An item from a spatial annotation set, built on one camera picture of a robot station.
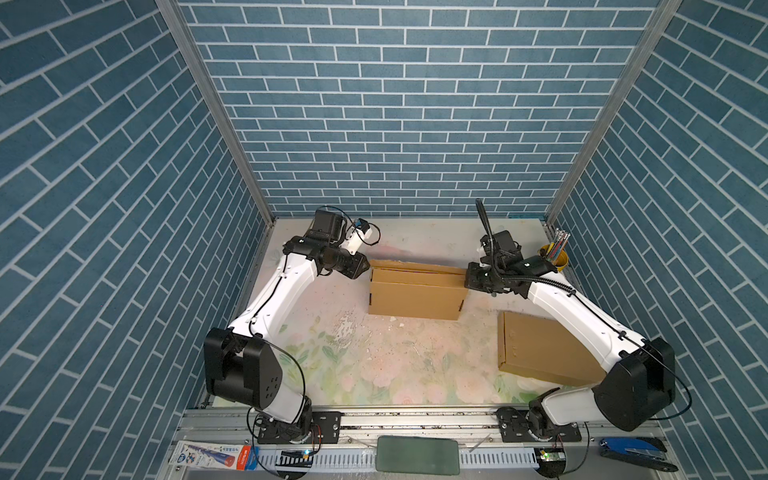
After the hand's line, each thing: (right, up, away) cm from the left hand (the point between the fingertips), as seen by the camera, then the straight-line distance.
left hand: (363, 261), depth 83 cm
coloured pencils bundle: (+61, +4, +12) cm, 62 cm away
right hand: (+28, -4, 0) cm, 28 cm away
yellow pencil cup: (+63, 0, +13) cm, 65 cm away
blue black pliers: (+68, -44, -14) cm, 82 cm away
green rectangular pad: (+14, -45, -13) cm, 49 cm away
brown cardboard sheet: (+15, -8, -1) cm, 17 cm away
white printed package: (-34, -45, -13) cm, 58 cm away
